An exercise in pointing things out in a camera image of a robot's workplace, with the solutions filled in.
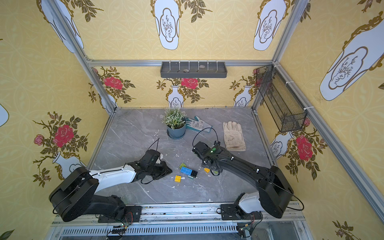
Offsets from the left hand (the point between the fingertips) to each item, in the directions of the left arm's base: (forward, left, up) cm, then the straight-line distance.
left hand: (174, 171), depth 86 cm
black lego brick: (-3, -11, +4) cm, 12 cm away
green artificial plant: (+26, 0, +17) cm, 31 cm away
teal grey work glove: (+35, -15, -1) cm, 38 cm away
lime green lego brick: (+4, -5, -1) cm, 6 cm away
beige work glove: (+24, -40, -1) cm, 46 cm away
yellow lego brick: (-4, -2, 0) cm, 5 cm away
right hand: (0, -20, +5) cm, 21 cm away
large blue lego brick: (-1, -7, +3) cm, 8 cm away
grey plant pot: (+24, 0, +4) cm, 24 cm away
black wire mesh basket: (+24, -63, +26) cm, 72 cm away
